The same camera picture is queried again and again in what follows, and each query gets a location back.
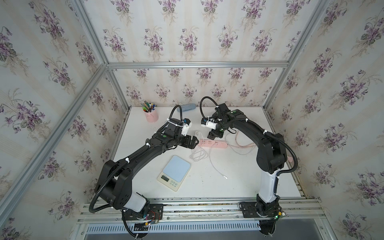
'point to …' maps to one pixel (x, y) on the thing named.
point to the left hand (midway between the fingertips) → (192, 139)
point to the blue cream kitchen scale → (174, 173)
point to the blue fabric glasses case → (187, 107)
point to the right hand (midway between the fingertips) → (215, 131)
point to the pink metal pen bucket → (152, 116)
